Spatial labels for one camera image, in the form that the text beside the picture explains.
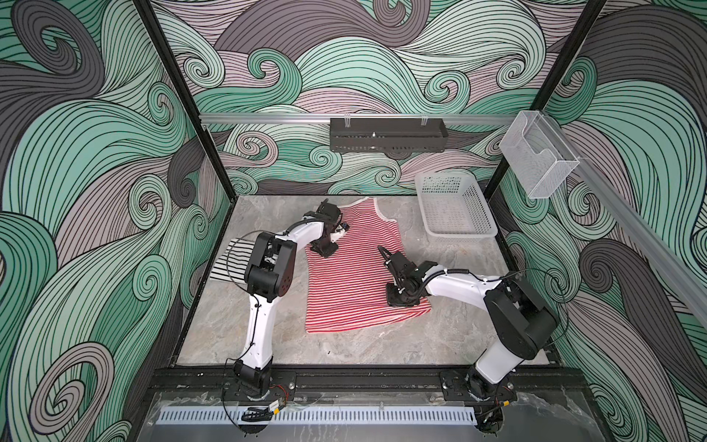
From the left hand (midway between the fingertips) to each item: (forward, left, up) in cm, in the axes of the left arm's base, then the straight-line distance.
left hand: (323, 245), depth 103 cm
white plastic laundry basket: (+19, -55, 0) cm, 59 cm away
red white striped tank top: (-17, -10, -1) cm, 20 cm away
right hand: (-23, -23, -1) cm, 32 cm away
